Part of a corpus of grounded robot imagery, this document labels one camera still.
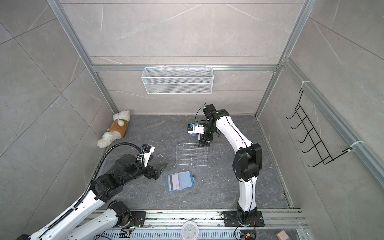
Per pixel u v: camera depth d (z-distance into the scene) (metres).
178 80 1.00
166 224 0.73
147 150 0.60
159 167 0.62
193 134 1.05
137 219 0.73
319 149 0.64
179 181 0.86
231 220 0.73
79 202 0.45
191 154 0.93
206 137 0.77
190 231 0.69
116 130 1.00
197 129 0.76
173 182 0.85
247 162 0.51
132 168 0.54
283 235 0.68
